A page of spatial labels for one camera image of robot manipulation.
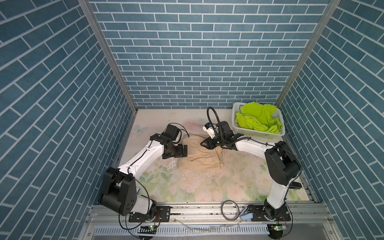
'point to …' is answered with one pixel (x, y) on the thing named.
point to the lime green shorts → (255, 115)
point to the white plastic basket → (254, 133)
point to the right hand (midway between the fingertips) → (202, 141)
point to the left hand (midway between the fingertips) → (181, 153)
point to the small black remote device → (295, 185)
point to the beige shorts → (199, 158)
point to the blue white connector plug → (247, 216)
